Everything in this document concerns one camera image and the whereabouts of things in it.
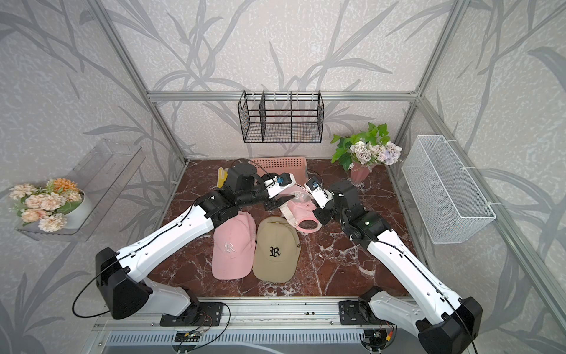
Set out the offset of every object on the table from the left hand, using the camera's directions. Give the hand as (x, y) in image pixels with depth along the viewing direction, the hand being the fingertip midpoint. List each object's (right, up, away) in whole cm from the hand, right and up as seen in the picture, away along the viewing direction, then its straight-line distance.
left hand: (289, 186), depth 71 cm
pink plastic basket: (+2, +9, +44) cm, 45 cm away
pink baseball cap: (-21, -23, +9) cm, 33 cm away
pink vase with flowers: (+26, +13, +12) cm, 32 cm away
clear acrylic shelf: (-65, +4, +4) cm, 65 cm away
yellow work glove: (-36, +3, +40) cm, 54 cm away
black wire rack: (-5, +32, +34) cm, 47 cm away
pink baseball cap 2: (+4, -9, +13) cm, 16 cm away
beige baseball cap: (-5, -25, +11) cm, 27 cm away
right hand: (+9, -4, +3) cm, 10 cm away
